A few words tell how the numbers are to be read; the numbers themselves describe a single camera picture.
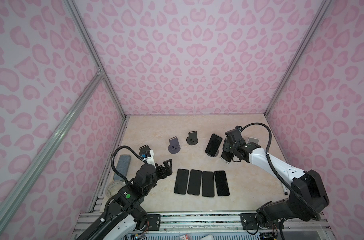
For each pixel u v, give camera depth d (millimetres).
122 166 899
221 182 864
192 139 1006
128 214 495
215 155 929
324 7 692
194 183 859
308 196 423
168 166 669
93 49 830
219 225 732
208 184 839
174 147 970
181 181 837
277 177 444
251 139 944
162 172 652
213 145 909
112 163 511
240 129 754
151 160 664
